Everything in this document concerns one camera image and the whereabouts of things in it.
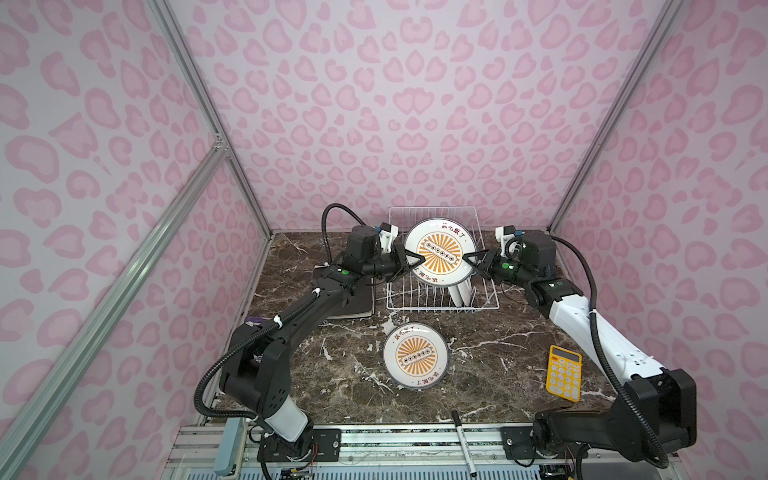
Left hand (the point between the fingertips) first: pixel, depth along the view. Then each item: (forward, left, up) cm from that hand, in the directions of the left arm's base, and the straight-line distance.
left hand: (429, 256), depth 75 cm
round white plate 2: (+5, -4, -2) cm, 7 cm away
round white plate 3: (-1, -9, -16) cm, 19 cm away
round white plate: (-15, +3, -28) cm, 32 cm away
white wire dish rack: (+7, +6, -27) cm, 28 cm away
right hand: (0, -9, -1) cm, 9 cm away
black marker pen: (-38, -7, -27) cm, 47 cm away
